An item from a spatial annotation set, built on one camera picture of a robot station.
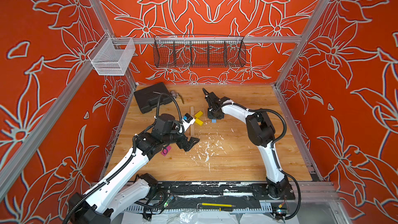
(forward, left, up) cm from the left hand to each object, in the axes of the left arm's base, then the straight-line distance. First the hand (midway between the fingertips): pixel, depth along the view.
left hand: (192, 131), depth 73 cm
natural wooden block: (+26, +3, -19) cm, 32 cm away
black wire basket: (+54, +3, +10) cm, 55 cm away
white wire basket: (+41, +54, +12) cm, 69 cm away
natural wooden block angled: (+11, +2, -19) cm, 22 cm away
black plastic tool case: (+33, +32, -14) cm, 48 cm away
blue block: (+18, -12, -18) cm, 28 cm away
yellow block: (+23, -1, -18) cm, 29 cm away
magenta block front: (-1, +14, -19) cm, 24 cm away
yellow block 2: (+17, -2, -19) cm, 25 cm away
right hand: (+24, -10, -18) cm, 32 cm away
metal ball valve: (+38, +17, -16) cm, 45 cm away
